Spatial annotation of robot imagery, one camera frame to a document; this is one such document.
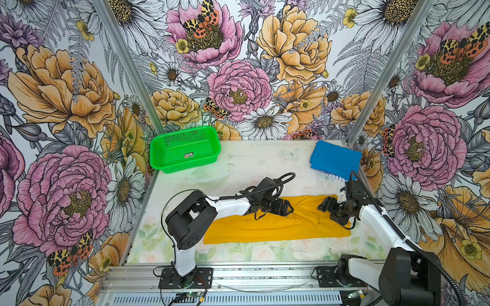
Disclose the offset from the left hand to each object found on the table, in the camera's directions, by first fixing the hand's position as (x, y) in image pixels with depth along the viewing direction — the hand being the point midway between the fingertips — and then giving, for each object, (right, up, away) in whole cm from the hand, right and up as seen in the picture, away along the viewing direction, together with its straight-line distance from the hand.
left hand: (284, 212), depth 86 cm
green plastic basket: (-56, +30, +33) cm, 72 cm away
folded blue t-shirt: (+32, +23, +24) cm, 46 cm away
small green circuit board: (-36, -26, -15) cm, 47 cm away
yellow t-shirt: (-26, -6, +2) cm, 26 cm away
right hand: (+17, -1, -2) cm, 17 cm away
